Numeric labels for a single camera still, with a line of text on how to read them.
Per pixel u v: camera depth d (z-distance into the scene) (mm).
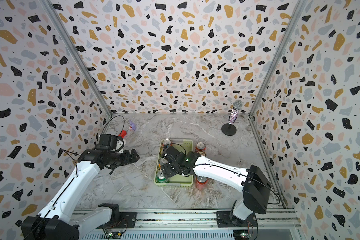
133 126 1101
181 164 560
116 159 651
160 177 777
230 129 1110
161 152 877
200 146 897
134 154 716
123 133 1071
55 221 384
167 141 920
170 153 576
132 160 709
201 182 766
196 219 760
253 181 426
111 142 617
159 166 827
